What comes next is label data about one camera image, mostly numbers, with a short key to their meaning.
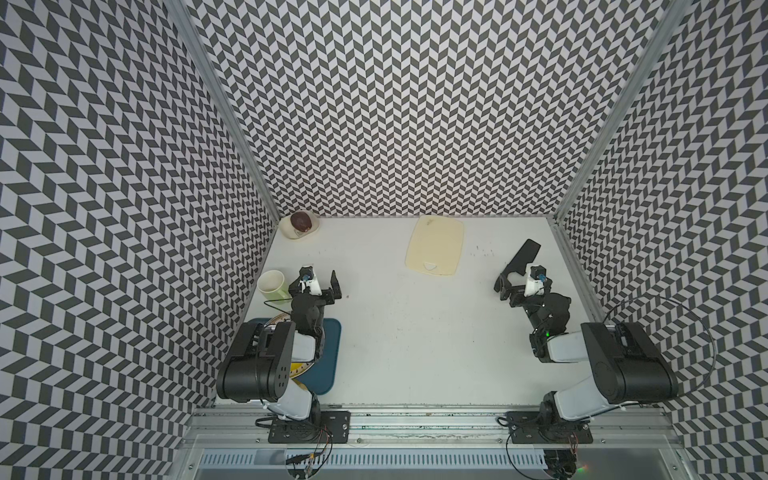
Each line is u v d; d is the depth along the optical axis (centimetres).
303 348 66
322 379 80
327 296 81
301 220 114
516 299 81
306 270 76
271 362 45
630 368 45
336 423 73
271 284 91
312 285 77
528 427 72
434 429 75
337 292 84
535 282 76
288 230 116
